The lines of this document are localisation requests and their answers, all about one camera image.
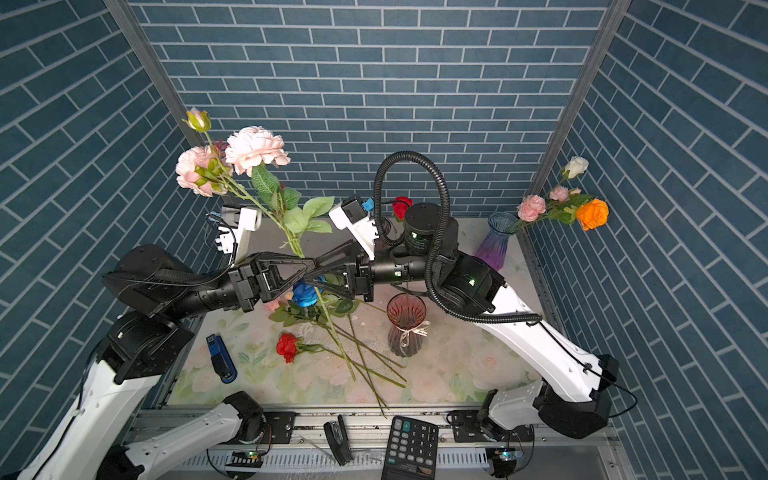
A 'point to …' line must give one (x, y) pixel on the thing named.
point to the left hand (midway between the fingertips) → (310, 273)
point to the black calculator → (411, 451)
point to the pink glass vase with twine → (406, 313)
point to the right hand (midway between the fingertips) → (305, 271)
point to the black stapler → (339, 440)
